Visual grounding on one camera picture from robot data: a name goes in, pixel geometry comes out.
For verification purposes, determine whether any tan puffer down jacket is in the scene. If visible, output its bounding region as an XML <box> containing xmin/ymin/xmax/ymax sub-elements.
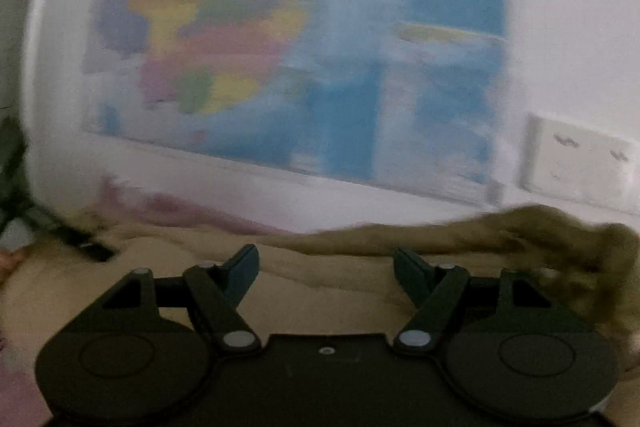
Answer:
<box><xmin>1</xmin><ymin>206</ymin><xmax>639</xmax><ymax>426</ymax></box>

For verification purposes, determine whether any pink floral bed sheet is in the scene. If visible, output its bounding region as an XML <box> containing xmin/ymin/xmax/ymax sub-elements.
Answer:
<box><xmin>1</xmin><ymin>178</ymin><xmax>283</xmax><ymax>426</ymax></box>

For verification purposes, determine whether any white wall socket panel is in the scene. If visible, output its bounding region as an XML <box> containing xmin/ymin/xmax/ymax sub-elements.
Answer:
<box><xmin>520</xmin><ymin>115</ymin><xmax>639</xmax><ymax>215</ymax></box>

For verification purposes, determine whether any colourful wall map poster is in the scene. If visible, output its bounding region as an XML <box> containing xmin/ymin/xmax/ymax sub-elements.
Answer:
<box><xmin>82</xmin><ymin>0</ymin><xmax>506</xmax><ymax>204</ymax></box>

